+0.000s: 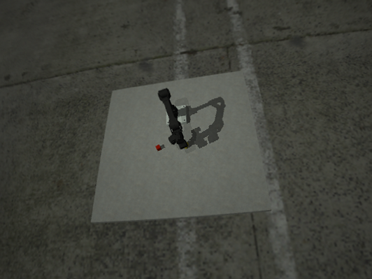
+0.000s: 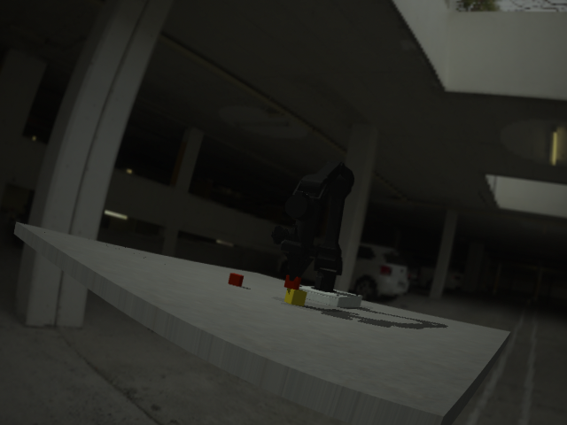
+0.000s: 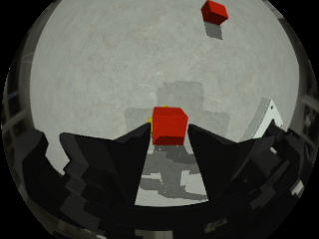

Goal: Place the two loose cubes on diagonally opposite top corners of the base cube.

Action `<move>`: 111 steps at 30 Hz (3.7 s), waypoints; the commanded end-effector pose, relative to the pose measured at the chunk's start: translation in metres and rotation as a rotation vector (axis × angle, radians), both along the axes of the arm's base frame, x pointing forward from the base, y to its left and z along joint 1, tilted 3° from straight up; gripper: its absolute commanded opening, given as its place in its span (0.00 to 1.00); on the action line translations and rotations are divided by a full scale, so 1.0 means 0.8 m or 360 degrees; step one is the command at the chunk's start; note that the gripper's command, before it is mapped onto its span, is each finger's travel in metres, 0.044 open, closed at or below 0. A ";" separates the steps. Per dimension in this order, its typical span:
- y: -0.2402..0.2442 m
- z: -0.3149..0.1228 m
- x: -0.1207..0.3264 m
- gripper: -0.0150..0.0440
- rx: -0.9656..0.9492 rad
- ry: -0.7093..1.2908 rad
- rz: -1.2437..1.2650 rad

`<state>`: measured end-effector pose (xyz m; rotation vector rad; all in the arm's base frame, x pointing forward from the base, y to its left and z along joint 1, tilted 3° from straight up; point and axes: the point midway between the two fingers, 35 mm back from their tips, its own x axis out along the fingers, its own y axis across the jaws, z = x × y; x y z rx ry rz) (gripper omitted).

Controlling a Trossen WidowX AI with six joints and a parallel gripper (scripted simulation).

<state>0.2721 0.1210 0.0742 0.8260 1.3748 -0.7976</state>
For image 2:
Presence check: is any red cube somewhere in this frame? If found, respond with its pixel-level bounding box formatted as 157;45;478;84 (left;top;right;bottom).
284;275;302;290
229;273;244;287

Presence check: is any yellow cube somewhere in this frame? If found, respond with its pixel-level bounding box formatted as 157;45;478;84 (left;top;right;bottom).
284;288;307;306

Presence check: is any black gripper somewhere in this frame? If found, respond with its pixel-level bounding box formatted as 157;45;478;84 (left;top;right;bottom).
279;221;319;282

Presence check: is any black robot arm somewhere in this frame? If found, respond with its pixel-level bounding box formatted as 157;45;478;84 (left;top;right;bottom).
271;160;354;293

